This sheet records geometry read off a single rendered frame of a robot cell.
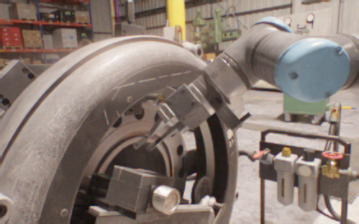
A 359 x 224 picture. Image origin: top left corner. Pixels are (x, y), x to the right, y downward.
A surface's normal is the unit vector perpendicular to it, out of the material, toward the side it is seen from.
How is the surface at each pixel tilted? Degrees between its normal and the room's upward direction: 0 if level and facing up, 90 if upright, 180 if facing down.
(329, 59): 102
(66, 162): 90
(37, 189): 82
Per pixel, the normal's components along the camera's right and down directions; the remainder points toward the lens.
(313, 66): 0.17, 0.39
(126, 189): -0.58, -0.25
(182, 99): -0.24, -0.20
